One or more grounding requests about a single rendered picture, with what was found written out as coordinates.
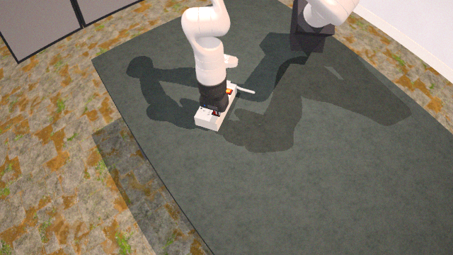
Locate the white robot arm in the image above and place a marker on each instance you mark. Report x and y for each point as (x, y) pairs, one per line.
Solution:
(202, 24)

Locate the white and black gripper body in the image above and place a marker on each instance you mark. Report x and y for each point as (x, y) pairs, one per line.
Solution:
(212, 85)

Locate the white power strip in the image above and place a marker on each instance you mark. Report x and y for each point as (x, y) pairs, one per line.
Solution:
(208, 118)

